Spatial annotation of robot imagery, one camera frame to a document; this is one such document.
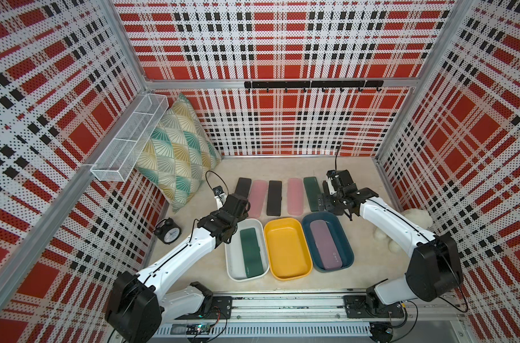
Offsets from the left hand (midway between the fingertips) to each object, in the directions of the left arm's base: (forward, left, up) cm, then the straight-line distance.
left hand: (235, 208), depth 84 cm
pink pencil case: (+16, -7, -16) cm, 23 cm away
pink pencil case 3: (-13, -38, -13) cm, 42 cm away
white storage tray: (-14, +1, -13) cm, 19 cm away
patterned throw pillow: (+20, +24, +10) cm, 33 cm away
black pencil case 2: (+14, -16, -15) cm, 26 cm away
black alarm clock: (-7, +28, -7) cm, 29 cm away
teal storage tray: (-7, -43, -10) cm, 45 cm away
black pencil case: (+21, +1, -14) cm, 25 cm away
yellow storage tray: (-11, -22, -15) cm, 28 cm away
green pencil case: (+17, -35, -12) cm, 40 cm away
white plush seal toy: (-7, -67, +5) cm, 68 cm away
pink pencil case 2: (+17, -26, -17) cm, 36 cm away
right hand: (+5, -40, -1) cm, 40 cm away
